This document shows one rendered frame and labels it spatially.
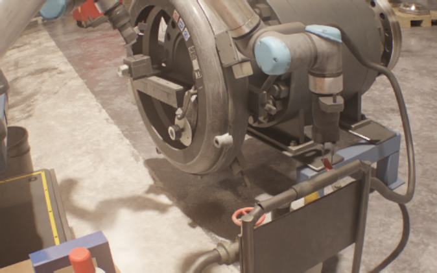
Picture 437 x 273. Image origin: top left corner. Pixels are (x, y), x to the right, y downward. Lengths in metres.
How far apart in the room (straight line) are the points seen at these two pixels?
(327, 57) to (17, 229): 1.05
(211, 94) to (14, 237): 0.76
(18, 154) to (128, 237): 0.61
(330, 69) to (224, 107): 0.41
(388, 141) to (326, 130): 0.81
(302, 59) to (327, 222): 0.39
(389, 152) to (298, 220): 1.06
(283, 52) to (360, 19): 0.91
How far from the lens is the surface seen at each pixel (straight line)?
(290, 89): 1.77
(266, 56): 1.15
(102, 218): 2.12
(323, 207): 1.16
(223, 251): 1.07
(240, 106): 1.50
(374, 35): 2.03
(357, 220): 1.29
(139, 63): 1.83
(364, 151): 1.96
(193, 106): 1.60
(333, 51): 1.20
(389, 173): 2.16
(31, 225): 1.55
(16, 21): 0.94
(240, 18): 1.21
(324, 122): 1.28
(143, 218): 2.07
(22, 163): 2.15
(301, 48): 1.15
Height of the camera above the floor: 1.09
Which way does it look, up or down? 24 degrees down
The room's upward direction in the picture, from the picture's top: 5 degrees counter-clockwise
